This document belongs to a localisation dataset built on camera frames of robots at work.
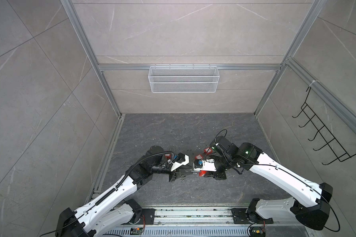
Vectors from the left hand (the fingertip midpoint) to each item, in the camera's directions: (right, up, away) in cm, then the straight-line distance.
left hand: (190, 166), depth 66 cm
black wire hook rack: (+60, +8, -8) cm, 61 cm away
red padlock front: (+5, -3, -2) cm, 6 cm away
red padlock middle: (+7, -2, +26) cm, 27 cm away
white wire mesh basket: (-3, +51, +35) cm, 62 cm away
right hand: (+7, -2, +3) cm, 8 cm away
